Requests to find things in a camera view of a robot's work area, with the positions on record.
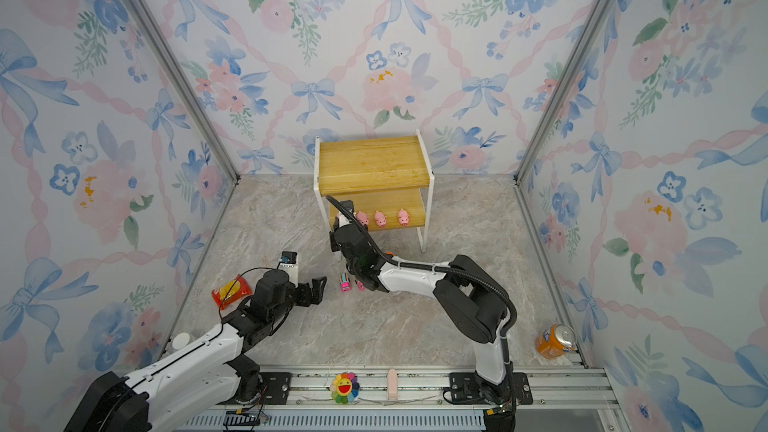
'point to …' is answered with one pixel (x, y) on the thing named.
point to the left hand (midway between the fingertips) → (313, 275)
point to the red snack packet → (231, 291)
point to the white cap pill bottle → (181, 340)
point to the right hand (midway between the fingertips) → (340, 216)
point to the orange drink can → (556, 340)
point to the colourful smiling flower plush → (344, 388)
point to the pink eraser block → (392, 385)
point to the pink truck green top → (360, 285)
